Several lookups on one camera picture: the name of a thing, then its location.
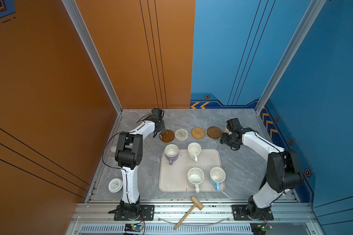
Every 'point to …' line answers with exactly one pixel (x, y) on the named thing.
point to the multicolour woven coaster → (181, 134)
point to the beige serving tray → (174, 177)
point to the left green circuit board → (133, 227)
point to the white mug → (193, 150)
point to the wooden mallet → (197, 203)
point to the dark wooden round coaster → (214, 132)
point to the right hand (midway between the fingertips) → (224, 141)
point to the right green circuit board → (260, 228)
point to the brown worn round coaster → (166, 135)
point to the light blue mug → (217, 176)
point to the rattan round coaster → (198, 133)
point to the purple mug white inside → (171, 151)
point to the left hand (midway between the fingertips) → (159, 124)
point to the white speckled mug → (195, 176)
